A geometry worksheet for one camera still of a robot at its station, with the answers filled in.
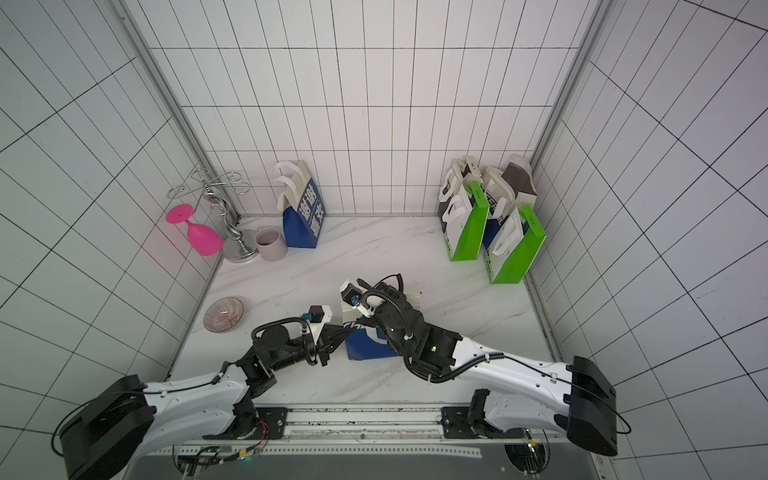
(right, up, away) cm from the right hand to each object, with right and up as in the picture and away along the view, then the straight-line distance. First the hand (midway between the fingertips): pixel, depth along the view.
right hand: (367, 271), depth 70 cm
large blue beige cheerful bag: (0, -18, +3) cm, 18 cm away
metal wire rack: (-50, +5, +39) cm, 63 cm away
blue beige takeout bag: (+44, +24, +24) cm, 56 cm away
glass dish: (-46, -16, +19) cm, 52 cm away
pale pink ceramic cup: (-37, +6, +34) cm, 51 cm away
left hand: (-5, -17, +6) cm, 18 cm away
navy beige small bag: (+31, +31, +29) cm, 52 cm away
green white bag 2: (+29, +13, +20) cm, 37 cm away
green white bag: (+41, +5, +13) cm, 44 cm away
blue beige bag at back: (-24, +19, +29) cm, 43 cm away
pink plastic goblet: (-52, +8, +19) cm, 56 cm away
